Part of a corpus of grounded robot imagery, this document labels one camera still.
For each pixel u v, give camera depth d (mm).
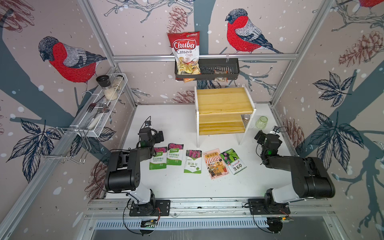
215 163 882
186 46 815
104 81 733
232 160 899
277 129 770
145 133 754
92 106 707
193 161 895
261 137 845
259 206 732
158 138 878
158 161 901
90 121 661
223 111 727
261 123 1016
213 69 1072
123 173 466
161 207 729
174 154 925
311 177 456
